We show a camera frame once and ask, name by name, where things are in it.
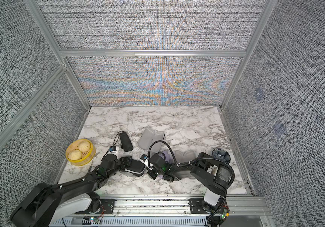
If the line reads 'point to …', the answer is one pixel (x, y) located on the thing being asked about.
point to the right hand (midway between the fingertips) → (145, 164)
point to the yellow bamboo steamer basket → (87, 156)
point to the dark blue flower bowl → (221, 154)
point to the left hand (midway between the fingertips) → (130, 158)
